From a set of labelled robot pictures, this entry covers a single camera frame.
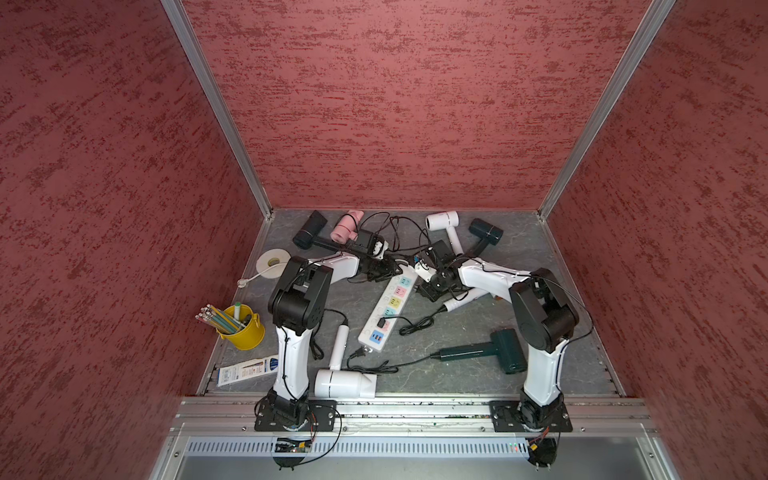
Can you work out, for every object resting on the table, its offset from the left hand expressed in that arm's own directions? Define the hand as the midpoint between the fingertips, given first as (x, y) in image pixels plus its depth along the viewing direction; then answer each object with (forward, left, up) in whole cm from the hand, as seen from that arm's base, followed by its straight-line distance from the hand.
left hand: (399, 276), depth 99 cm
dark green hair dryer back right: (+17, -33, +3) cm, 37 cm away
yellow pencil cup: (-21, +44, +7) cm, 49 cm away
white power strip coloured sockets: (-12, +3, 0) cm, 12 cm away
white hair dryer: (+24, -18, +2) cm, 31 cm away
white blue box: (-30, +41, -1) cm, 51 cm away
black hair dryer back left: (+16, +33, +3) cm, 37 cm away
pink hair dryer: (+19, +19, +3) cm, 27 cm away
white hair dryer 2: (-14, -18, +11) cm, 25 cm away
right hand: (-5, -9, -2) cm, 11 cm away
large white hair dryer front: (-34, +16, +3) cm, 38 cm away
